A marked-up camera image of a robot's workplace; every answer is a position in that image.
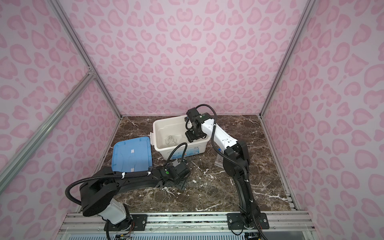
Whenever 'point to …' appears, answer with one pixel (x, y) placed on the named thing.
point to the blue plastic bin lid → (132, 156)
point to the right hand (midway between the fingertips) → (193, 136)
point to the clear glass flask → (170, 141)
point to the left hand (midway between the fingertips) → (182, 178)
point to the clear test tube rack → (219, 161)
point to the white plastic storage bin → (169, 132)
